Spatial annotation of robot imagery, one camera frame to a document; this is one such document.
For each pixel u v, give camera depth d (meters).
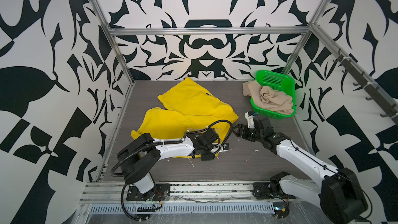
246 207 0.71
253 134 0.72
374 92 0.55
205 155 0.75
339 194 0.40
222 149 0.73
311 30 0.89
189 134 0.67
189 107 1.06
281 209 0.71
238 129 0.77
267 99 0.99
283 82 1.15
